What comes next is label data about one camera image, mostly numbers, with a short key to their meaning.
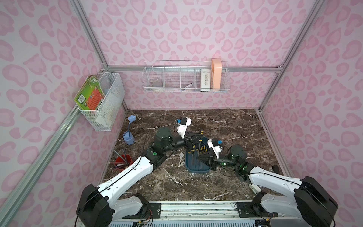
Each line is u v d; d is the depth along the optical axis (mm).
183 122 598
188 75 1064
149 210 723
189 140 597
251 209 660
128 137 943
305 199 410
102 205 380
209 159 666
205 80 912
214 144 652
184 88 927
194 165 899
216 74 836
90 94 719
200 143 673
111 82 817
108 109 857
